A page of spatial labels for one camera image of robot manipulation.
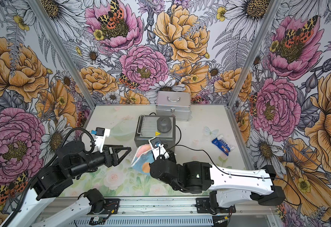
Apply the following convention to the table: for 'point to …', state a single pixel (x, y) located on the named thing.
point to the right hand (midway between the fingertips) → (154, 155)
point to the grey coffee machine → (163, 126)
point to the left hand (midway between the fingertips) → (126, 153)
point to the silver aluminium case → (176, 103)
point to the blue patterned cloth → (143, 157)
